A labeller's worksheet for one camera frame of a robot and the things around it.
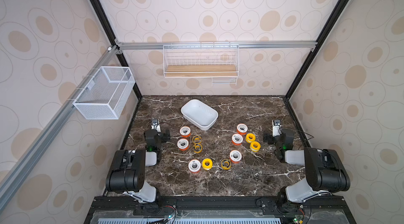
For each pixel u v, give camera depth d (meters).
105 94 1.09
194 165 0.86
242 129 1.00
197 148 0.92
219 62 0.99
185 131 0.99
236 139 0.95
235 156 0.89
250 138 0.96
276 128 0.83
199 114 1.10
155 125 0.80
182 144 0.93
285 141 0.73
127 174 0.45
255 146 0.92
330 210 0.73
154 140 0.70
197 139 0.95
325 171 0.46
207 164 0.86
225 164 0.86
